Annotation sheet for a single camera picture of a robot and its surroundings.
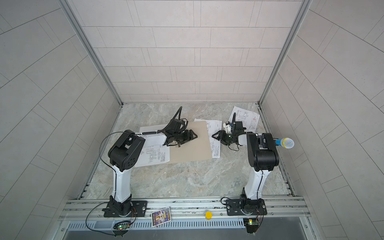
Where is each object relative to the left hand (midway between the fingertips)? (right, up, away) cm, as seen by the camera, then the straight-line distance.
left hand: (198, 136), depth 95 cm
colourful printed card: (-17, -33, -27) cm, 46 cm away
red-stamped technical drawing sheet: (+37, +10, +14) cm, 41 cm away
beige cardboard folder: (0, -8, -2) cm, 8 cm away
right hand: (+11, -1, +2) cm, 11 cm away
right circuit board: (+26, -36, -26) cm, 51 cm away
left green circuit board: (-33, -35, -30) cm, 57 cm away
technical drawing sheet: (+10, +5, +8) cm, 14 cm away
